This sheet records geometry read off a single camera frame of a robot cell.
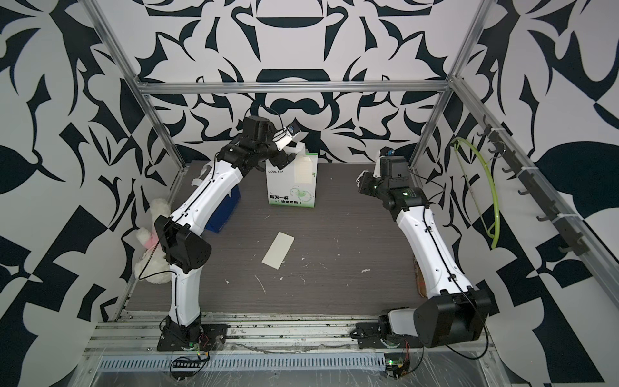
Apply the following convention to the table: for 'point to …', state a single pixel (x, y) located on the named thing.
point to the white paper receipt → (278, 251)
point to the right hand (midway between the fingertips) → (364, 174)
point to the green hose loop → (488, 229)
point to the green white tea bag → (280, 183)
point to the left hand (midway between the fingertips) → (281, 136)
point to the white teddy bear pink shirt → (152, 266)
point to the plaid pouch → (420, 280)
